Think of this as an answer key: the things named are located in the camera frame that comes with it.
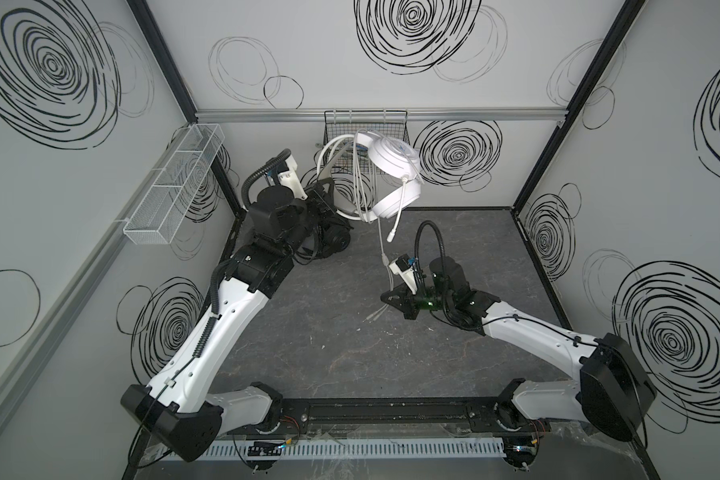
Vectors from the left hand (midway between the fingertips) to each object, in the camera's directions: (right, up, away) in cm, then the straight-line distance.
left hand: (335, 178), depth 61 cm
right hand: (+10, -28, +14) cm, 33 cm away
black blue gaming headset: (-4, -13, +40) cm, 43 cm away
